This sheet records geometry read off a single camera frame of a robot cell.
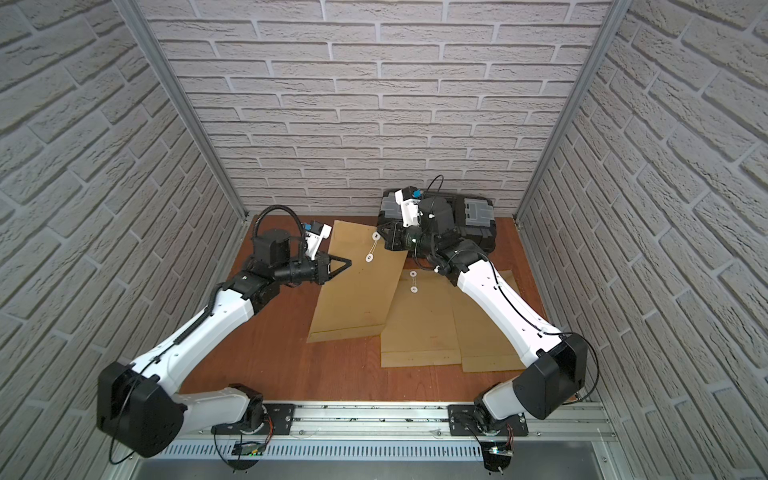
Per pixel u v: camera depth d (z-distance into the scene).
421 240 0.61
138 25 0.71
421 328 0.90
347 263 0.73
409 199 0.64
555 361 0.40
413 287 0.98
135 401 0.39
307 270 0.65
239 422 0.62
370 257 0.76
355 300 0.73
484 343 0.85
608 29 0.71
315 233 0.66
